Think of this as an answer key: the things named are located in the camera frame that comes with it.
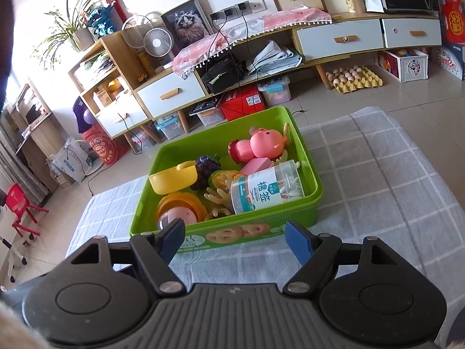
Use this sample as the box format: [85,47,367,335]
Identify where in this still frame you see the pink clear capsule ball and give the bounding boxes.
[158,206,198,229]

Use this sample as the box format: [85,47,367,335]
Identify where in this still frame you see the yellow toy pot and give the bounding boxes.
[148,161,198,195]

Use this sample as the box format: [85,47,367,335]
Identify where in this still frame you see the cotton swab jar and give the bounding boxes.
[230,160,304,214]

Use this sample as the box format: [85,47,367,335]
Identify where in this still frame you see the brown hand shaped toy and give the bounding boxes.
[204,180,234,221]

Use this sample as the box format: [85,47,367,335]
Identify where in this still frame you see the toy corn cob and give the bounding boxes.
[208,169,244,191]

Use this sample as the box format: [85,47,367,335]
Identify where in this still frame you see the purple toy grapes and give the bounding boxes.
[191,154,221,191]

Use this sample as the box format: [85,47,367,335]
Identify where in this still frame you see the pink pig toy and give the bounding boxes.
[228,124,289,164]

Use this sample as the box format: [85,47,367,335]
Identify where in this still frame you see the beige starfish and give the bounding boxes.
[272,123,290,166]

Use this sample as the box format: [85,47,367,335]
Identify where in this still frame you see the green plastic cookie box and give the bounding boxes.
[130,106,323,252]

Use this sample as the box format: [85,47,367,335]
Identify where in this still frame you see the red round bucket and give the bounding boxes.
[82,123,129,166]

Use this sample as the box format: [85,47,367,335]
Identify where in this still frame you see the white shopping bag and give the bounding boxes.
[49,137,93,184]

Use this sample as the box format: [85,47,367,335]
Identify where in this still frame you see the blue lid storage bin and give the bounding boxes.
[155,113,185,140]

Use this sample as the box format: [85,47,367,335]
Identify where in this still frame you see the red plastic chair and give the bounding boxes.
[5,184,50,240]

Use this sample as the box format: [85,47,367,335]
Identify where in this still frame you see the wooden tv cabinet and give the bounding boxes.
[69,8,441,138]

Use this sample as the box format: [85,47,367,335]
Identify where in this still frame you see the clear bin blue lid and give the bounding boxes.
[258,76,291,106]

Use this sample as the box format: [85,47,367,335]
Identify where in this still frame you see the red cardboard box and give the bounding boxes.
[219,84,266,121]

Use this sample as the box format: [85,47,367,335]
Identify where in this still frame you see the yellow egg tray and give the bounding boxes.
[325,65,384,94]

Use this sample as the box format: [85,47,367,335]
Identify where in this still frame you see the black bag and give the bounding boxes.
[200,54,247,94]

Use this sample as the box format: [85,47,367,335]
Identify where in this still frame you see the pink checked cloth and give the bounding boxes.
[172,6,332,79]

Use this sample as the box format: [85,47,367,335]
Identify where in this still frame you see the white toy crate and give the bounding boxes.
[377,48,429,83]

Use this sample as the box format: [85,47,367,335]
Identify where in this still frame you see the white desk fan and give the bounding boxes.
[121,12,175,69]

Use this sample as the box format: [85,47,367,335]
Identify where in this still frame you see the framed cat picture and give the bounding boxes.
[162,0,213,51]

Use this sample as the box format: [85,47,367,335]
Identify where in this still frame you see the potted green plant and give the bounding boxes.
[33,0,97,70]

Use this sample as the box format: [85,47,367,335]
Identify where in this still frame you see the red gift bag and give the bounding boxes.
[440,0,465,43]

